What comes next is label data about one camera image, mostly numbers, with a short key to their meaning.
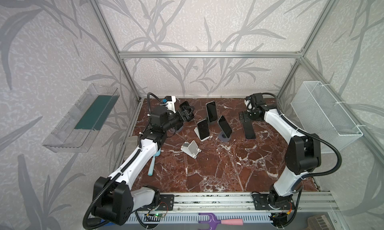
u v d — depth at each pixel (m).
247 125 1.04
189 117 0.67
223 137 0.97
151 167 0.84
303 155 0.47
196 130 0.99
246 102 0.85
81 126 0.64
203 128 0.91
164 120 0.61
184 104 1.01
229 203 0.75
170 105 0.70
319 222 0.68
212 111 1.08
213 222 0.69
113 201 0.39
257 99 0.72
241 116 0.85
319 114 0.68
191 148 0.85
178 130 1.00
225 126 0.91
